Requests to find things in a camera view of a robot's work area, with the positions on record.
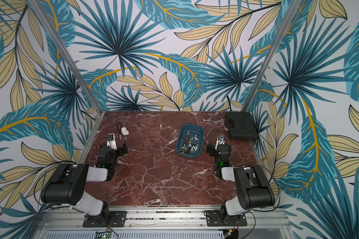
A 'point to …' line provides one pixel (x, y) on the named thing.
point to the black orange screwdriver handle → (118, 126)
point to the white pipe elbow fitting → (124, 131)
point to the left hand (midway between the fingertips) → (117, 141)
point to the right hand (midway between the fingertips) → (218, 142)
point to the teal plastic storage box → (190, 139)
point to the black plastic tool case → (241, 126)
